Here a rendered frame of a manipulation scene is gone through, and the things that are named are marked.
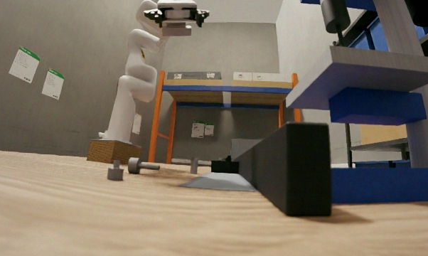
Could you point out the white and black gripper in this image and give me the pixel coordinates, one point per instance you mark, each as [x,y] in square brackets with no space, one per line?
[177,11]

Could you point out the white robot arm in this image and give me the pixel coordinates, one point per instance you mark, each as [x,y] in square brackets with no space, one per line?
[139,81]

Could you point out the black rectangular bar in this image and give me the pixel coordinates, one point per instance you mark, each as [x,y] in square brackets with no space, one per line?
[292,168]

